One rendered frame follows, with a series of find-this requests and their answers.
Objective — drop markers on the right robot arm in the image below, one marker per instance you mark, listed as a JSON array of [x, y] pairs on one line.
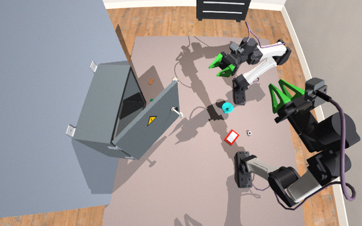
[[252, 54]]

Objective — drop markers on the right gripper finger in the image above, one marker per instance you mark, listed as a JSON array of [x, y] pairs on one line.
[[228, 71], [216, 61]]

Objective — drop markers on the cyan funnel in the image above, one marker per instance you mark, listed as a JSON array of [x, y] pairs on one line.
[[227, 107]]

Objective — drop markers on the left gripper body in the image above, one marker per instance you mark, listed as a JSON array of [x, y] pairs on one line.
[[298, 112]]

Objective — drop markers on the grey metal cabinet door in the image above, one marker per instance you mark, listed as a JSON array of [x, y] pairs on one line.
[[115, 120]]

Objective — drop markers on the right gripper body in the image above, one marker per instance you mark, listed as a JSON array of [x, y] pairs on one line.
[[228, 59]]

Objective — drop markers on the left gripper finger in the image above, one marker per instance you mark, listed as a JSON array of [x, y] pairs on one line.
[[299, 92], [283, 98]]

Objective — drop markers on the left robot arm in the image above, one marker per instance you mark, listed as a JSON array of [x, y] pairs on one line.
[[323, 168]]

